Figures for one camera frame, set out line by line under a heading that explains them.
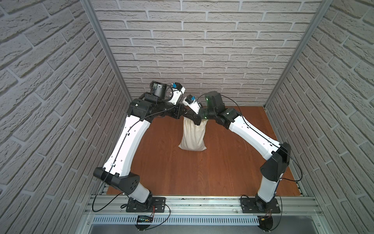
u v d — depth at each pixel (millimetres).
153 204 725
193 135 796
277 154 459
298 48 851
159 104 539
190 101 613
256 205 655
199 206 756
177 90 577
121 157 407
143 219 722
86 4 684
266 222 699
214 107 578
